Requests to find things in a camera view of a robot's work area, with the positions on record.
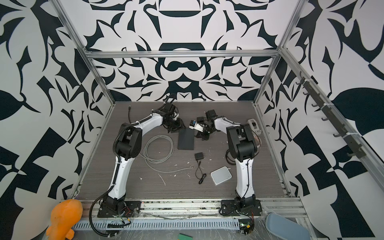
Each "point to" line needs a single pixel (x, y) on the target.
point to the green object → (184, 237)
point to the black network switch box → (186, 140)
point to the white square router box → (221, 175)
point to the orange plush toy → (64, 217)
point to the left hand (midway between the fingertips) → (185, 125)
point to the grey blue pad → (285, 229)
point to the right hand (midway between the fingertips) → (199, 132)
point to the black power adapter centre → (199, 174)
